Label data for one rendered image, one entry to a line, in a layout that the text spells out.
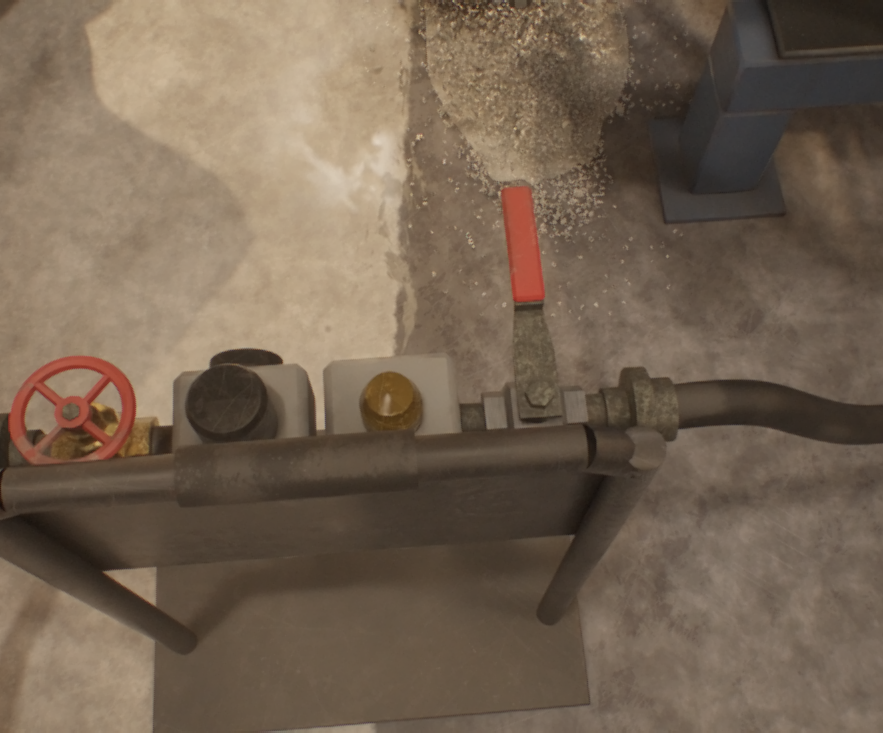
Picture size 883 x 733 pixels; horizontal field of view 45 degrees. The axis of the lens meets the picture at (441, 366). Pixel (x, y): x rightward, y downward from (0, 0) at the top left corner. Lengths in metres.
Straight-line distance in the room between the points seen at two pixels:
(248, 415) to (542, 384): 0.18
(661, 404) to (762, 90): 0.52
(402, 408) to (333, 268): 0.61
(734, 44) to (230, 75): 0.61
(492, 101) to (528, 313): 0.68
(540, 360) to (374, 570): 0.48
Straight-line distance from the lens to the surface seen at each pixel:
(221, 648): 1.10
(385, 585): 1.09
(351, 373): 0.67
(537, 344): 0.66
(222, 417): 0.62
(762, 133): 1.20
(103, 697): 1.13
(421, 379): 0.66
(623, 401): 0.68
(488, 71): 1.35
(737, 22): 1.12
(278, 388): 0.67
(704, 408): 0.69
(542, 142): 1.30
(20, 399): 0.66
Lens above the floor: 1.08
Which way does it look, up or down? 68 degrees down
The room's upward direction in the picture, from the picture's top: straight up
